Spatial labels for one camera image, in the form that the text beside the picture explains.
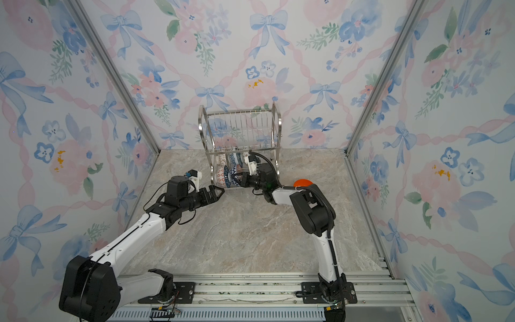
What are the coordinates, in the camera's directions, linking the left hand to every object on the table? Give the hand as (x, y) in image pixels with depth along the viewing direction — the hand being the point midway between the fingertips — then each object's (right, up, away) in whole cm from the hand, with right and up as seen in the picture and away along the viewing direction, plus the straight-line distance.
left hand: (218, 191), depth 83 cm
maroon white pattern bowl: (-2, +15, +17) cm, 23 cm away
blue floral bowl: (+3, +15, +18) cm, 23 cm away
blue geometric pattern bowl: (+5, +6, +10) cm, 12 cm away
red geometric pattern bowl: (-1, +6, +9) cm, 11 cm away
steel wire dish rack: (-2, +29, +31) cm, 43 cm away
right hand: (+5, +7, +11) cm, 13 cm away
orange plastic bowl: (+38, +3, +18) cm, 43 cm away
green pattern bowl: (+10, +18, +18) cm, 27 cm away
